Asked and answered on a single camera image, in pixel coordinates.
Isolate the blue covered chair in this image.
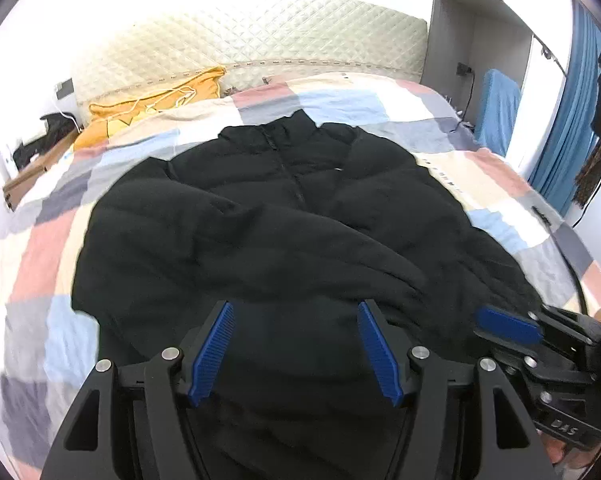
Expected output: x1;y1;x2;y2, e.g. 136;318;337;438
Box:
474;69;522;157

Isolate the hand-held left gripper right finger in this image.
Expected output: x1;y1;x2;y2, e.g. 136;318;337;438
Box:
357;300;548;480

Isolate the black cable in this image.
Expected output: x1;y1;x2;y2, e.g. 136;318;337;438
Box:
533;206;589;314

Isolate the checkered patchwork blanket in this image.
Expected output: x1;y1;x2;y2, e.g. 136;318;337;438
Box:
0;72;601;480

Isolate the black puffer jacket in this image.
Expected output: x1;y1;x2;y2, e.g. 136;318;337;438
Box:
70;110;543;480

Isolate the dark patterned hanging garment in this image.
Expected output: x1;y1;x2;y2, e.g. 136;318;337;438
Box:
574;42;601;206

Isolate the cream quilted headboard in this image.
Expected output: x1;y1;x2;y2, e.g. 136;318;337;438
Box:
70;0;428;111

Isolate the grey built-in wardrobe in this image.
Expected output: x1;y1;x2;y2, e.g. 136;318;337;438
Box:
420;0;576;176

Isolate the yellow pillow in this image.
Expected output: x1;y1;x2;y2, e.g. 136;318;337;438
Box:
73;66;227;150

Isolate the blue curtain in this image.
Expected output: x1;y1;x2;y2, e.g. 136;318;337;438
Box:
527;5;601;216

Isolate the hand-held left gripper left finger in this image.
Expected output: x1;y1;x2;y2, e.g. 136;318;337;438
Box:
40;301;235;480

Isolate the person's right hand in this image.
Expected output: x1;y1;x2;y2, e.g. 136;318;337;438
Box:
543;435;593;473

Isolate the white charging cable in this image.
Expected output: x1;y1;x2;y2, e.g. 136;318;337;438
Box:
55;85;197;127

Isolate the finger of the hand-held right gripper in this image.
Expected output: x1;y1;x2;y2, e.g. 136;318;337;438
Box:
474;306;556;346
473;329;543;376

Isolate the black clothes pile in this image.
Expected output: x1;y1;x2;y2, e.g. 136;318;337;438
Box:
13;112;78;166

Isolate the wooden nightstand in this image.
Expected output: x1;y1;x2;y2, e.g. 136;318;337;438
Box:
3;130;81;211

